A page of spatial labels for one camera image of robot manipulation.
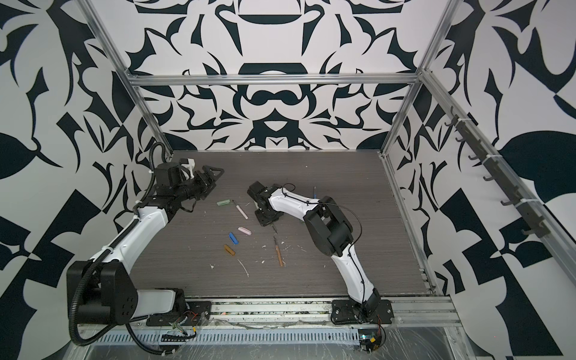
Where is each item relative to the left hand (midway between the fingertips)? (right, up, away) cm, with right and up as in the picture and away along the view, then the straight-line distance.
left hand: (220, 172), depth 81 cm
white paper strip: (+9, -37, +2) cm, 38 cm away
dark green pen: (+19, -23, +13) cm, 32 cm away
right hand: (+16, -19, +15) cm, 29 cm away
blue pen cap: (+3, -27, +8) cm, 28 cm away
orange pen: (+22, -34, +4) cm, 40 cm away
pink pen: (+3, -16, +18) cm, 24 cm away
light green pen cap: (-4, -13, +19) cm, 24 cm away
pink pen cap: (+6, -24, +12) cm, 27 cm away
